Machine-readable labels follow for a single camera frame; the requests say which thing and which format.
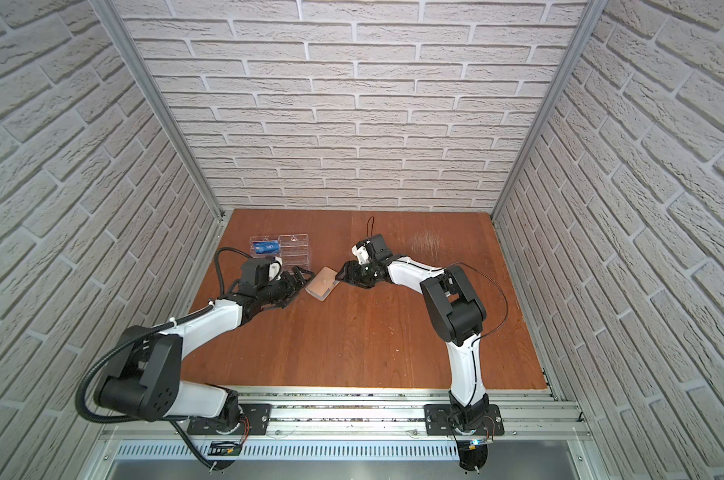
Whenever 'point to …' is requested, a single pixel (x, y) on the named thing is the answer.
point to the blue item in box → (266, 247)
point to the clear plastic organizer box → (292, 249)
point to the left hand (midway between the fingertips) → (313, 277)
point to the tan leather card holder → (323, 283)
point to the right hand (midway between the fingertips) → (347, 278)
